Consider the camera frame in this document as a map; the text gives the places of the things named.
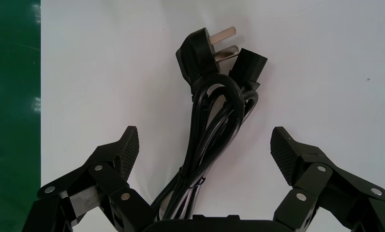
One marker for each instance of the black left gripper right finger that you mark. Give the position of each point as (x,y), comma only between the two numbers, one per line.
(311,179)

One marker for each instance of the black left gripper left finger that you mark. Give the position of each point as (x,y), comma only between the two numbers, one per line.
(109,179)

